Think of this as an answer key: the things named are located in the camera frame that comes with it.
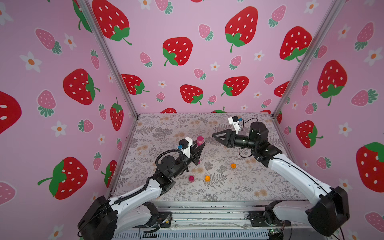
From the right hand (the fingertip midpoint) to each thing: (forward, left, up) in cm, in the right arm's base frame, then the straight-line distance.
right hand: (216, 136), depth 68 cm
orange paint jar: (-8, +3, -31) cm, 33 cm away
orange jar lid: (+2, -14, -32) cm, 35 cm away
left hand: (-2, +6, -2) cm, 7 cm away
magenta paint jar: (-3, +7, +1) cm, 8 cm away
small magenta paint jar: (-9, +12, -30) cm, 34 cm away
